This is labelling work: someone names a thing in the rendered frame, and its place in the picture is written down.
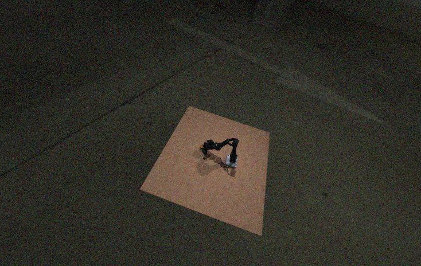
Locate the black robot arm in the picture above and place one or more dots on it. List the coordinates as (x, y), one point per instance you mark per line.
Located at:
(218, 147)

